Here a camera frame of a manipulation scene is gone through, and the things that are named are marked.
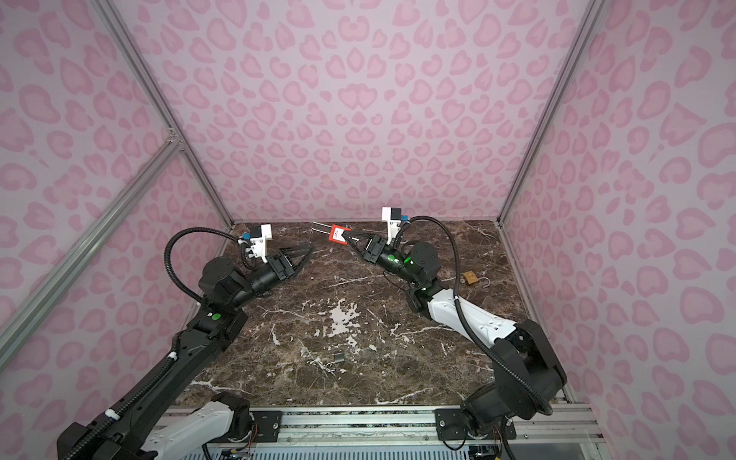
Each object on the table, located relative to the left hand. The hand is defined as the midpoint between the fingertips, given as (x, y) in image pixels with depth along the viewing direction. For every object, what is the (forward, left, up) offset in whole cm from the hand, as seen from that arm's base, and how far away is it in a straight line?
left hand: (313, 248), depth 64 cm
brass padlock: (+14, -47, -36) cm, 61 cm away
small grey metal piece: (-12, -2, -36) cm, 38 cm away
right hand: (+2, -7, +1) cm, 8 cm away
